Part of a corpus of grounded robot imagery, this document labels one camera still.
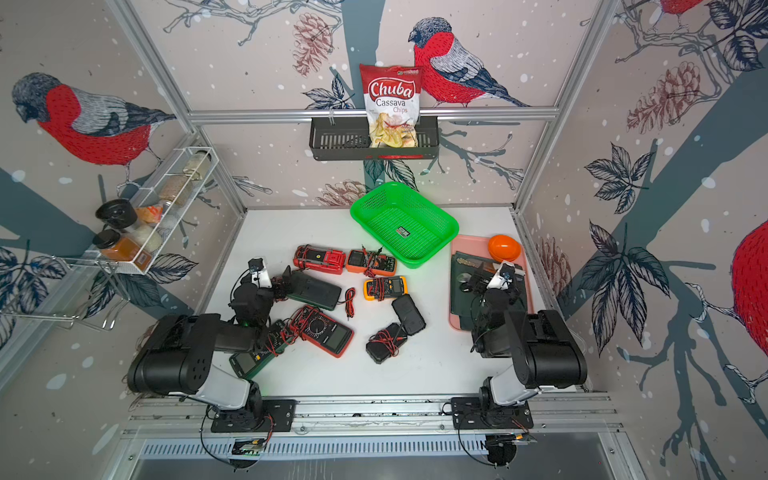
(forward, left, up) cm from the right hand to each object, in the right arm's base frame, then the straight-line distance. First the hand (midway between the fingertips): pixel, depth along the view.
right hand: (496, 266), depth 89 cm
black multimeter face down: (-7, +57, -6) cm, 58 cm away
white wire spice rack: (-2, +88, +26) cm, 92 cm away
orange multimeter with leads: (+4, +39, -6) cm, 40 cm away
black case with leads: (-22, +33, -7) cm, 40 cm away
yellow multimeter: (-4, +34, -8) cm, 35 cm away
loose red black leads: (-8, +45, -10) cm, 47 cm away
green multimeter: (-22, +64, -8) cm, 68 cm away
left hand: (-1, +67, +1) cm, 67 cm away
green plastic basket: (+25, +26, -11) cm, 38 cm away
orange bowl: (+14, -8, -8) cm, 18 cm away
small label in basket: (+23, +29, -11) cm, 38 cm away
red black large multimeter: (-19, +51, -8) cm, 55 cm away
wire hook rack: (-25, +98, +25) cm, 104 cm away
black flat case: (-13, +26, -8) cm, 30 cm away
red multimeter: (+5, +57, -6) cm, 58 cm away
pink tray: (+15, +1, -10) cm, 18 cm away
